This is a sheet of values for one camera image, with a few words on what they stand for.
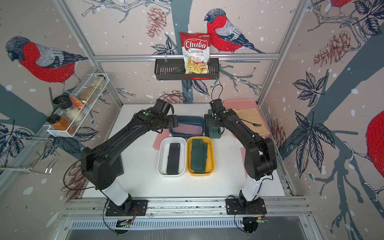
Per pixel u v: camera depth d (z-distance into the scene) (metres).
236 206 0.73
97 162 0.43
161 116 0.65
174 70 1.07
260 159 0.47
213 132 0.86
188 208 0.74
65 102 0.63
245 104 1.22
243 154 0.93
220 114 0.65
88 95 0.77
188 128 1.04
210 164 0.89
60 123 0.60
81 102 0.73
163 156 0.91
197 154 0.90
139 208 0.73
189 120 1.07
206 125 0.85
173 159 0.89
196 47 0.82
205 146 0.93
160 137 0.99
